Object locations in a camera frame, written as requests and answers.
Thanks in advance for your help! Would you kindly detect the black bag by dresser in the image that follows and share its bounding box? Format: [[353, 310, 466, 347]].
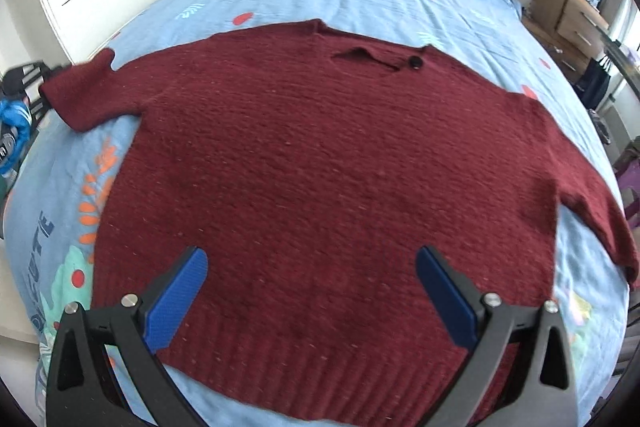
[[574, 56, 611, 110]]

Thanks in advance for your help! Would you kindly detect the wooden bedside dresser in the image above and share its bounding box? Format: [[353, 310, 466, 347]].
[[523, 0, 608, 83]]

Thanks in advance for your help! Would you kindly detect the blue patterned bed cover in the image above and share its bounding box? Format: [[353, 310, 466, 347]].
[[1, 0, 638, 426]]

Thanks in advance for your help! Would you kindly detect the dark red knit sweater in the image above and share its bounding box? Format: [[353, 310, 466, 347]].
[[42, 20, 639, 426]]

